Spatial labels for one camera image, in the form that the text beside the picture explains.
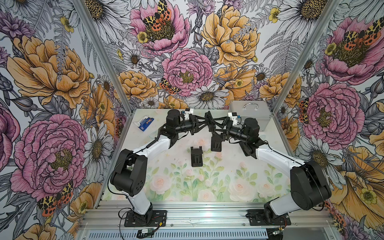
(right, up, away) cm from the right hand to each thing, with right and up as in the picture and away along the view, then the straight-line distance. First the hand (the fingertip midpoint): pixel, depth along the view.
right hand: (211, 128), depth 78 cm
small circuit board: (-31, -49, -7) cm, 58 cm away
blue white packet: (-45, +3, +34) cm, 57 cm away
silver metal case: (+34, +11, +24) cm, 43 cm away
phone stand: (0, +2, -3) cm, 3 cm away
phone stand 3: (+6, -9, +24) cm, 26 cm away
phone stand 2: (-7, -17, +10) cm, 21 cm away
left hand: (-1, +2, +1) cm, 3 cm away
